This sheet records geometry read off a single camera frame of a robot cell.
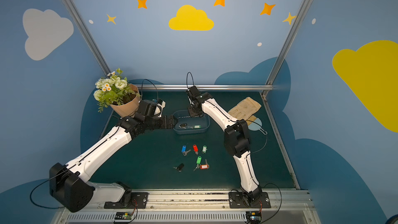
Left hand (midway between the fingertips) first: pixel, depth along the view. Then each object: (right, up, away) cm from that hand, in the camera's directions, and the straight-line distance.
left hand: (171, 118), depth 80 cm
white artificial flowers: (-32, +15, +2) cm, 36 cm away
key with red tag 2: (+18, -28, +6) cm, 33 cm away
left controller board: (-21, -45, -8) cm, 51 cm away
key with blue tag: (+6, -20, +11) cm, 24 cm away
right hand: (+13, +4, +16) cm, 21 cm away
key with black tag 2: (+4, -28, +5) cm, 29 cm away
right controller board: (+41, -47, -7) cm, 62 cm away
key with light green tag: (+18, -19, +11) cm, 28 cm away
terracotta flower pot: (-27, +7, +13) cm, 31 cm away
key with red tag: (+12, -19, +13) cm, 26 cm away
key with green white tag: (+12, -7, +21) cm, 25 cm away
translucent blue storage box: (+6, -6, +24) cm, 25 cm away
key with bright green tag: (+14, -26, +7) cm, 30 cm away
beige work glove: (+49, +5, +32) cm, 58 cm away
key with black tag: (+3, -6, +22) cm, 23 cm away
